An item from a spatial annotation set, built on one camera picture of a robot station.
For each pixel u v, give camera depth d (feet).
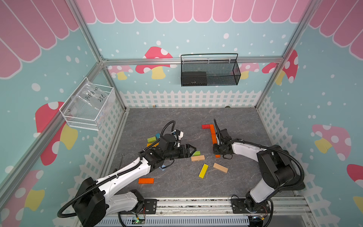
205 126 3.52
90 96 2.37
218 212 2.44
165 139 1.94
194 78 2.86
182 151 2.20
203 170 2.84
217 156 3.01
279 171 1.53
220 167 2.86
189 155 2.20
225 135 2.49
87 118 2.01
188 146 2.25
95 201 1.29
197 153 3.10
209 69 3.12
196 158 3.01
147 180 2.71
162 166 2.25
